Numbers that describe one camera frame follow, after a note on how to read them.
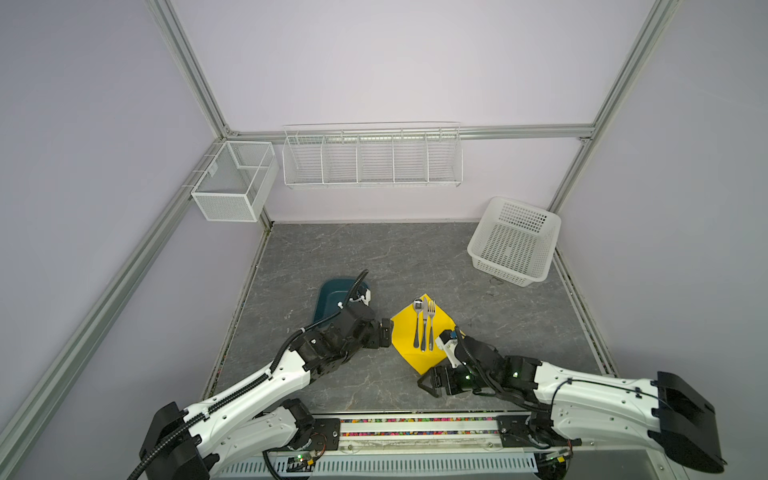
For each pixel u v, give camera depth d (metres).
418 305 0.96
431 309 0.96
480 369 0.59
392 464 0.71
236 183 1.01
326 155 0.98
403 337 0.89
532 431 0.65
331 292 0.98
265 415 0.61
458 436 0.75
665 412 0.43
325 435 0.73
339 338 0.58
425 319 0.94
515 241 1.15
